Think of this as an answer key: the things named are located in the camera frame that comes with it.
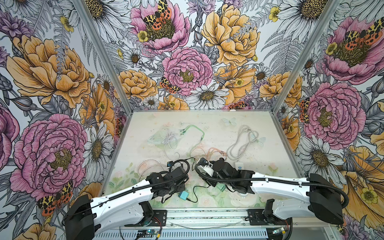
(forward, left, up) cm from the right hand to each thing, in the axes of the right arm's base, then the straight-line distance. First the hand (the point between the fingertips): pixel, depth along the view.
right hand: (205, 174), depth 79 cm
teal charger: (-8, +12, -8) cm, 16 cm away
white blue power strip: (+7, -21, -7) cm, 23 cm away
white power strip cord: (+30, -30, -10) cm, 44 cm away
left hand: (-5, +14, -5) cm, 16 cm away
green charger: (-9, -6, +7) cm, 13 cm away
